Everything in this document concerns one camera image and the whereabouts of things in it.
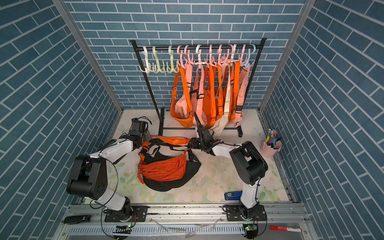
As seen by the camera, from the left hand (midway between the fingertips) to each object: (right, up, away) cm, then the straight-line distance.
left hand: (148, 133), depth 94 cm
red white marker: (+73, -43, -25) cm, 88 cm away
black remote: (-25, -38, -25) cm, 52 cm away
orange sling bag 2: (+40, +24, -12) cm, 48 cm away
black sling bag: (+28, -20, -6) cm, 35 cm away
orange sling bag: (+17, -18, -15) cm, 29 cm away
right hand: (+27, -6, +1) cm, 28 cm away
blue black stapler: (+50, -31, -17) cm, 61 cm away
